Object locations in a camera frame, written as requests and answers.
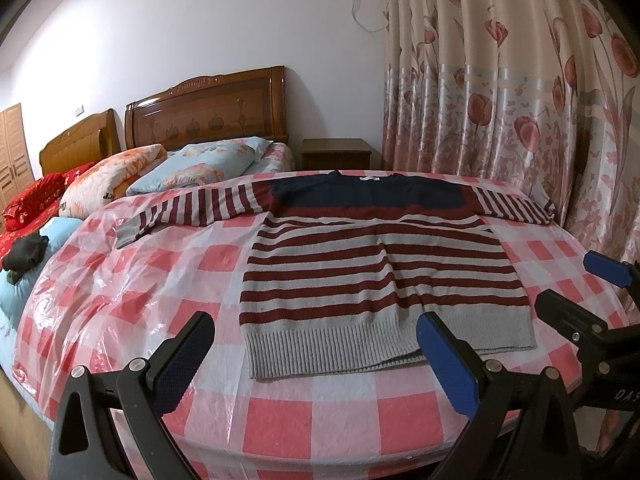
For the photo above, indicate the wooden nightstand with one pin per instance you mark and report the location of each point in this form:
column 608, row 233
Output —
column 335, row 154

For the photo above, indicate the red grey striped sweater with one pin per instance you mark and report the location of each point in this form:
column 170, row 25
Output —
column 342, row 267

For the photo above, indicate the dark wooden headboard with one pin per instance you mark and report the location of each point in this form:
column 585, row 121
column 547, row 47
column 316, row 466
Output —
column 211, row 108

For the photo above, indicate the pink checkered plastic table cover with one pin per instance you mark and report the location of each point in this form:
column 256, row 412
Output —
column 101, row 305

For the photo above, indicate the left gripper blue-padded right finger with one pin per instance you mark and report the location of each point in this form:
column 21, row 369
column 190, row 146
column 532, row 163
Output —
column 520, row 426

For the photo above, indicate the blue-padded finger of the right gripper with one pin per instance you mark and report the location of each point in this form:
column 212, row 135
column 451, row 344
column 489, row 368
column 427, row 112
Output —
column 623, row 275

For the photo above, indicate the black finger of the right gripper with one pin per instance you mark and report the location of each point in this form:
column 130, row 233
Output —
column 567, row 318

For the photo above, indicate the light blue floral pillow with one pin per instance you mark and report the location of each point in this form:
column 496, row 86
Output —
column 203, row 163

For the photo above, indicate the light blue quilt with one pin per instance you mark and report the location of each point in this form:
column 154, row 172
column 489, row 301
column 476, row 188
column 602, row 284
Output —
column 14, row 297

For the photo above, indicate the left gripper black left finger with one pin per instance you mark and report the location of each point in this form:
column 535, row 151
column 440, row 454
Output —
column 86, row 443

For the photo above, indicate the red blanket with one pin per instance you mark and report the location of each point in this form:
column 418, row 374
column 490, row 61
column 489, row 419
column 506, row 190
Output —
column 36, row 205

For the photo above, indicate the orange floral pillow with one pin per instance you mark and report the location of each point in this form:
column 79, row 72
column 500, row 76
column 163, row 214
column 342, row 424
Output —
column 108, row 180

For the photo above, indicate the light wooden headboard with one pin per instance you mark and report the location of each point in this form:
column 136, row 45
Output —
column 90, row 140

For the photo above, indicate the dark folded garment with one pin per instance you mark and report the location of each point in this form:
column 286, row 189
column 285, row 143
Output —
column 25, row 254

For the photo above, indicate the floral pink curtain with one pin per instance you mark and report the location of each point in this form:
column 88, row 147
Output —
column 541, row 94

